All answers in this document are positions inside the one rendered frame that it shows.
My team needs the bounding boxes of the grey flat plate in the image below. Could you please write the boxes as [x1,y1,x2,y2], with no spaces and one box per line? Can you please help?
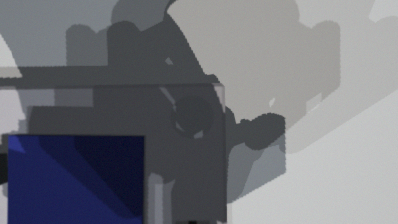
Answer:
[0,83,227,224]

